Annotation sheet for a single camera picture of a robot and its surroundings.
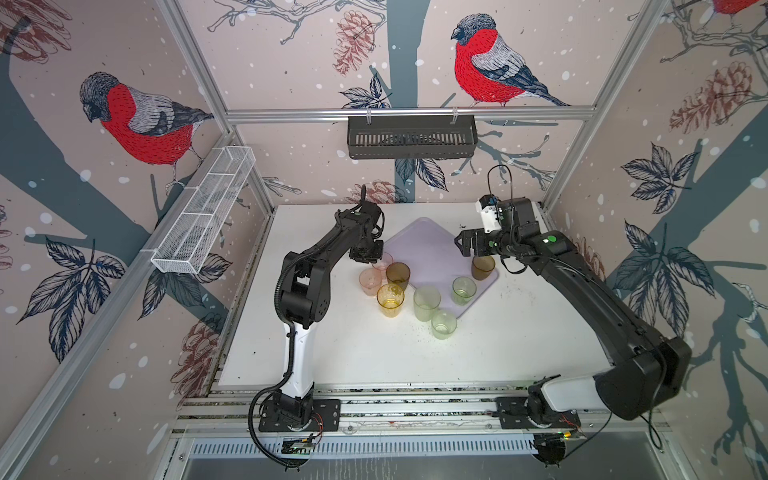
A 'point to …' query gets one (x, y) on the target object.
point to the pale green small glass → (444, 324)
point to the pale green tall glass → (426, 301)
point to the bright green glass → (462, 290)
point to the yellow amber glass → (390, 298)
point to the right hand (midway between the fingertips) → (467, 239)
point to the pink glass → (369, 280)
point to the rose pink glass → (385, 261)
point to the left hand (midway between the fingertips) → (374, 259)
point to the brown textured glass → (482, 266)
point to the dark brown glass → (398, 273)
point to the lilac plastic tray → (429, 249)
